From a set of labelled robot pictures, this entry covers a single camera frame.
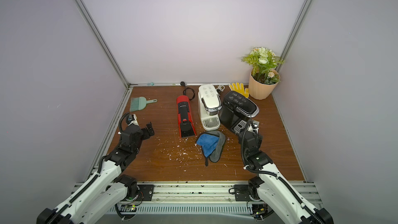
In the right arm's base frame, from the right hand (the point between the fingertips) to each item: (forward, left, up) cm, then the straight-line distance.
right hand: (249, 129), depth 81 cm
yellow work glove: (+44, -1, -13) cm, 45 cm away
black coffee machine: (+7, +8, +8) cm, 13 cm away
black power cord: (+46, +44, -11) cm, 65 cm away
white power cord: (+42, +13, -11) cm, 45 cm away
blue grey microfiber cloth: (-5, +20, -9) cm, 22 cm away
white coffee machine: (+9, +22, +9) cm, 26 cm away
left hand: (+1, +57, +3) cm, 57 cm away
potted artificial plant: (+40, -16, +3) cm, 43 cm away
